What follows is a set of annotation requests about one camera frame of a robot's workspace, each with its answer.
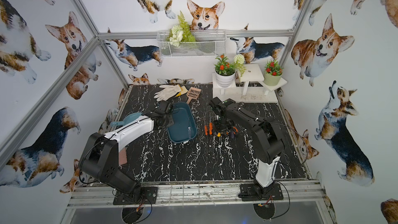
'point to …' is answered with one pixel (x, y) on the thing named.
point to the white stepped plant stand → (248, 86)
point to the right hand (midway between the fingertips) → (222, 128)
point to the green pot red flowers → (273, 74)
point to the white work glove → (167, 92)
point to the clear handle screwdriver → (189, 132)
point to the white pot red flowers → (224, 71)
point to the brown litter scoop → (193, 93)
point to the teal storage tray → (184, 127)
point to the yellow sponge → (183, 90)
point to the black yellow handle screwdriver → (218, 135)
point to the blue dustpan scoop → (130, 118)
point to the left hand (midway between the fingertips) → (169, 117)
